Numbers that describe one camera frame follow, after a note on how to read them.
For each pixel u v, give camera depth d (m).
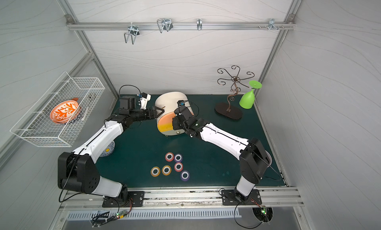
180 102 0.70
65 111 0.67
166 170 0.83
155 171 0.82
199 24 0.72
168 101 0.88
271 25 0.77
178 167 0.84
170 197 0.75
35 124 0.58
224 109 1.12
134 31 0.78
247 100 0.88
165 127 0.86
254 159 0.44
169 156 0.88
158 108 0.77
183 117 0.60
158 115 0.75
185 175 0.81
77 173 0.42
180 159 0.87
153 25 0.75
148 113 0.73
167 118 0.80
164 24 0.76
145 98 0.76
